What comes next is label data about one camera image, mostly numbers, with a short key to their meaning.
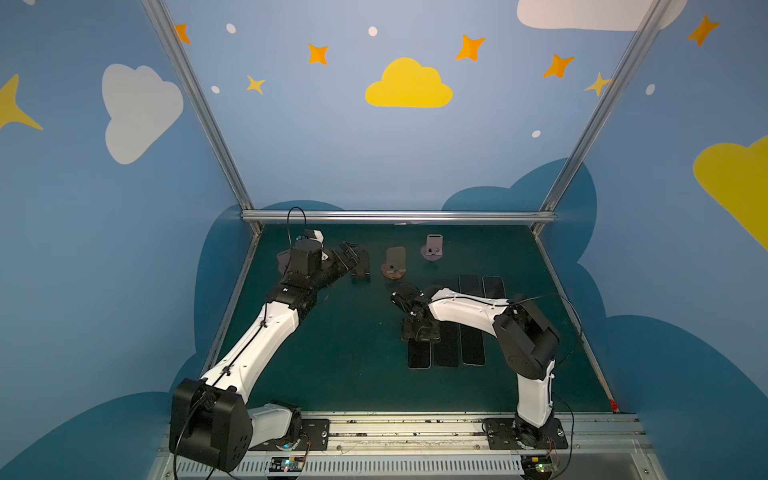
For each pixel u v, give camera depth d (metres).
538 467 0.71
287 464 0.71
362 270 1.05
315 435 0.75
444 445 0.74
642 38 0.74
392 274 1.05
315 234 0.75
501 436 0.74
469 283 1.04
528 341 0.50
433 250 1.10
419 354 0.80
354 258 0.71
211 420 0.39
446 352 0.86
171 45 0.73
